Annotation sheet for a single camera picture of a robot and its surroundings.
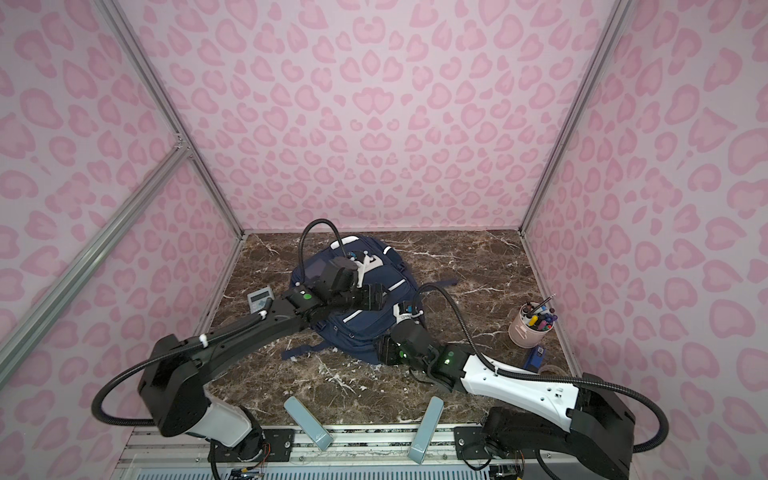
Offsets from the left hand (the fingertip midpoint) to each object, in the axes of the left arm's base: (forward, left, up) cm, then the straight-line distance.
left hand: (382, 287), depth 80 cm
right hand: (-13, 0, -6) cm, 14 cm away
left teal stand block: (-33, +14, -15) cm, 39 cm away
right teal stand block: (-31, -11, -16) cm, 36 cm away
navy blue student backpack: (-8, +8, -11) cm, 16 cm away
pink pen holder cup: (-8, -40, -8) cm, 42 cm away
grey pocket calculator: (+9, +42, -18) cm, 47 cm away
